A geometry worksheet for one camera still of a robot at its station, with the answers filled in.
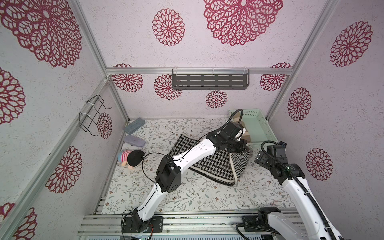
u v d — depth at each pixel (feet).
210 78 3.24
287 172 1.66
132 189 2.80
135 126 3.75
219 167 3.04
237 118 3.70
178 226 2.45
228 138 2.09
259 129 3.72
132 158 2.99
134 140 3.38
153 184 1.83
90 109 2.52
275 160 1.80
